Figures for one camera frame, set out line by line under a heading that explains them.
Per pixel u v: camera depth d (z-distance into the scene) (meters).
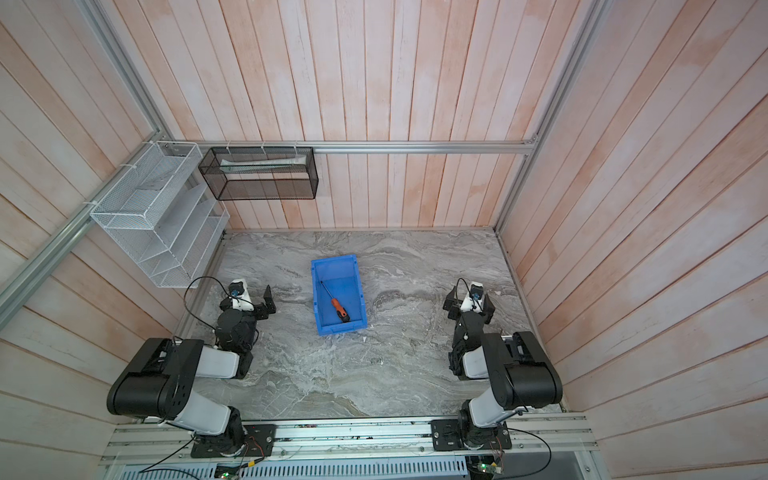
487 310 0.80
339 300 0.98
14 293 0.51
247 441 0.72
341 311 0.94
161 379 0.45
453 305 0.81
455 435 0.73
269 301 0.84
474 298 0.75
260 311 0.80
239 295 0.75
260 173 1.05
